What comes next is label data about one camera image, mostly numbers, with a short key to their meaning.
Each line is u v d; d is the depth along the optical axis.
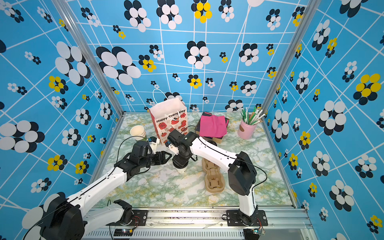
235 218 0.72
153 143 0.74
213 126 1.05
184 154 0.69
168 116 0.85
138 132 0.93
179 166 0.74
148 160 0.69
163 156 0.73
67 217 0.39
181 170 0.86
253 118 0.93
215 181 0.83
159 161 0.72
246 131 0.98
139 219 0.73
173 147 0.75
